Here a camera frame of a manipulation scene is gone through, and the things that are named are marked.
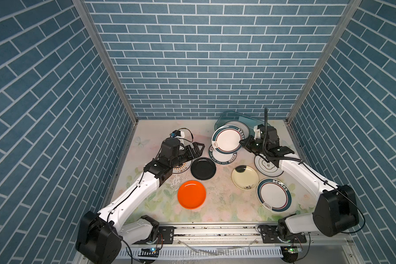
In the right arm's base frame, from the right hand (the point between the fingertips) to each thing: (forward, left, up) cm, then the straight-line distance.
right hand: (238, 139), depth 84 cm
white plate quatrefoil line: (-4, -19, -21) cm, 29 cm away
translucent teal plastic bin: (+28, -11, -13) cm, 33 cm away
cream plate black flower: (-12, -7, -22) cm, 26 cm away
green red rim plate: (+3, +6, -4) cm, 8 cm away
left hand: (-10, +19, +3) cm, 22 cm away
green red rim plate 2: (-20, -20, -21) cm, 36 cm away
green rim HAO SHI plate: (-1, +8, -20) cm, 21 cm away
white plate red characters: (+28, -6, -19) cm, 34 cm away
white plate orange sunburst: (-9, +31, -20) cm, 38 cm away
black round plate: (-6, +19, -24) cm, 31 cm away
